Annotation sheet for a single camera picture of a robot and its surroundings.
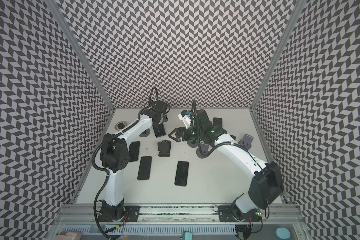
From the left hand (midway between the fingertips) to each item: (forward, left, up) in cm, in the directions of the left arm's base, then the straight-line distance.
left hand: (156, 118), depth 96 cm
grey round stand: (-10, -23, -15) cm, 30 cm away
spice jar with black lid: (-4, +24, -3) cm, 24 cm away
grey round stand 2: (-17, -31, -10) cm, 37 cm away
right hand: (-22, -13, +9) cm, 28 cm away
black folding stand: (-17, -5, -9) cm, 20 cm away
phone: (-32, -16, -12) cm, 38 cm away
